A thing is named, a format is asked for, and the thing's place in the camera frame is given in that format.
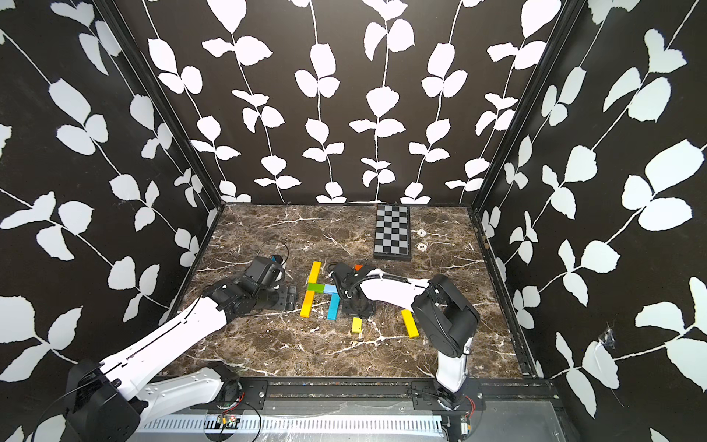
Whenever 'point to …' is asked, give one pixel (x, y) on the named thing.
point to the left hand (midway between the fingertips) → (289, 291)
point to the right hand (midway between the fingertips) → (350, 310)
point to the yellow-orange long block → (307, 304)
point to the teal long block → (333, 307)
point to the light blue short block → (330, 288)
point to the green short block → (318, 288)
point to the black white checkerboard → (392, 239)
